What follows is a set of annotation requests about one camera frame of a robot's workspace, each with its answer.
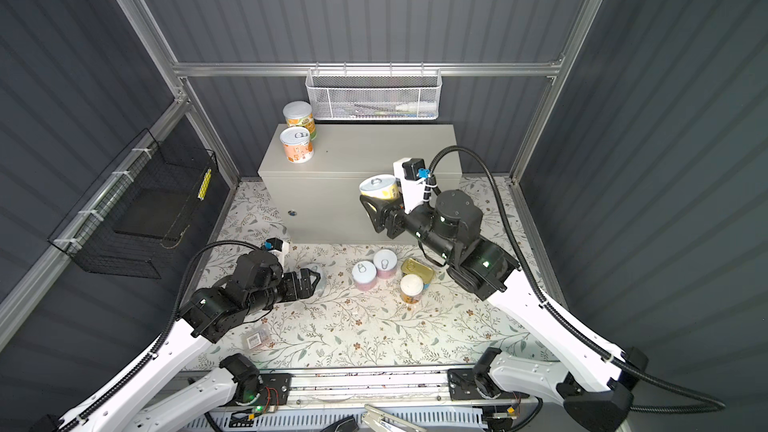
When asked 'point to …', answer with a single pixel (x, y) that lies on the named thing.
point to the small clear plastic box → (259, 339)
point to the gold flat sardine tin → (411, 266)
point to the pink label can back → (385, 262)
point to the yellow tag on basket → (204, 185)
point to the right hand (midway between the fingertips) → (378, 194)
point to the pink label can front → (364, 275)
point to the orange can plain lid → (411, 287)
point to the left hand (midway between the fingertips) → (307, 278)
